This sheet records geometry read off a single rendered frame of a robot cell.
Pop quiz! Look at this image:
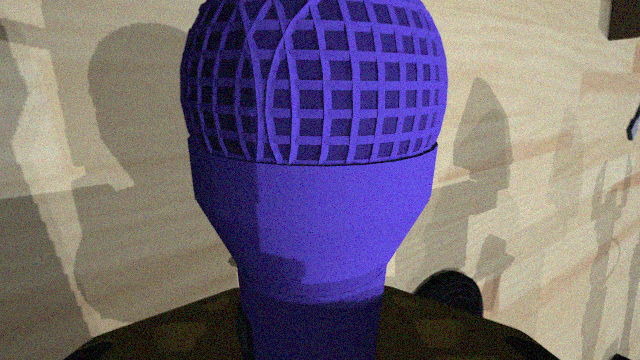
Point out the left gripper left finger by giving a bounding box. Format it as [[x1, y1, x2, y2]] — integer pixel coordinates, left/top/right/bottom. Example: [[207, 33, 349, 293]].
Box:
[[74, 288, 243, 360]]

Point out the purple microphone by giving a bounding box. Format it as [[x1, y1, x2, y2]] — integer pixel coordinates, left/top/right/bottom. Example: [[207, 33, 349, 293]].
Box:
[[179, 0, 448, 360]]

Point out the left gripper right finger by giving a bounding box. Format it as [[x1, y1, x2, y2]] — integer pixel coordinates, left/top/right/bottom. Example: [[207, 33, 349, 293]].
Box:
[[375, 286, 542, 360]]

